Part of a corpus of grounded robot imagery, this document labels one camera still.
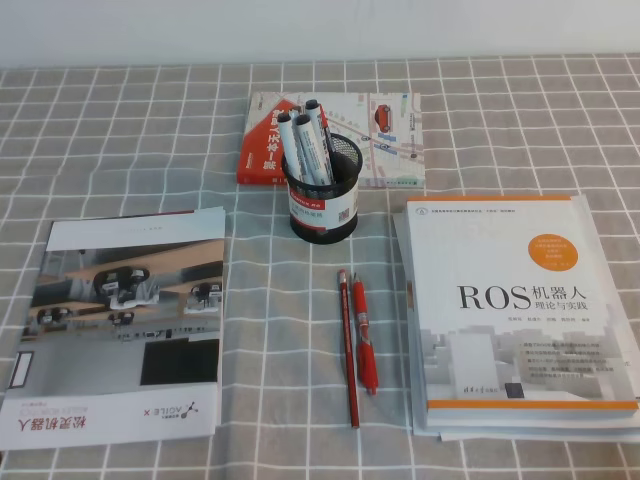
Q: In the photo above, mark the black capped white marker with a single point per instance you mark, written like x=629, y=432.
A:
x=293, y=152

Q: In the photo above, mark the black mesh pen holder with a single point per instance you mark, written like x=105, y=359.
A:
x=327, y=214

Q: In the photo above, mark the red ballpoint pen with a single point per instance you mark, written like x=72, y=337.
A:
x=365, y=355

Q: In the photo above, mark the red pencil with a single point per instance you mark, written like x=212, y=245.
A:
x=349, y=357

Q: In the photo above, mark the black capped marker middle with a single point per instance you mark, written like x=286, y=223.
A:
x=317, y=162

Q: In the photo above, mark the red capped marker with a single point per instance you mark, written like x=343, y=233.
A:
x=327, y=133

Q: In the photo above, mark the black capped marker back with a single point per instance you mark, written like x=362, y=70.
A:
x=313, y=109

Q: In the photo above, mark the red map cover book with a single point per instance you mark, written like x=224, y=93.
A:
x=386, y=127

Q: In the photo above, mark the white ROS robot book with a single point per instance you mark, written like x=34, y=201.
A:
x=515, y=305

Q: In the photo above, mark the Agilex robot brochure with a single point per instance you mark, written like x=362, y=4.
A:
x=122, y=341

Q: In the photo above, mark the grey checked tablecloth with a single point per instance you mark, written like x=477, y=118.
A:
x=125, y=140

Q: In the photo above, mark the paper stack under book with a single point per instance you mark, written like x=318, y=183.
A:
x=415, y=350

